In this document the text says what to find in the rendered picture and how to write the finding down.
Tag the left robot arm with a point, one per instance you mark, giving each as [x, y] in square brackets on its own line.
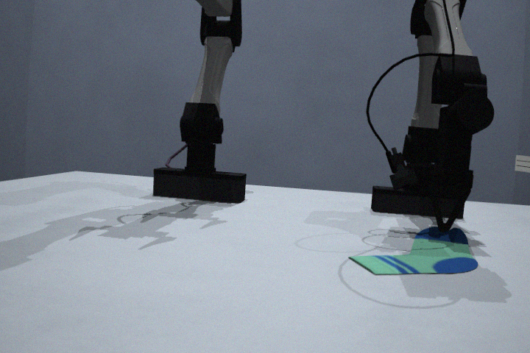
[470, 110]

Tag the green and blue sock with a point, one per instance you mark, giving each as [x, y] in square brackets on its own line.
[432, 252]

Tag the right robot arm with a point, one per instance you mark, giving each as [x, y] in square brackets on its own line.
[201, 123]

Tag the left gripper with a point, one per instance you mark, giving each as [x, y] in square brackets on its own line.
[442, 180]

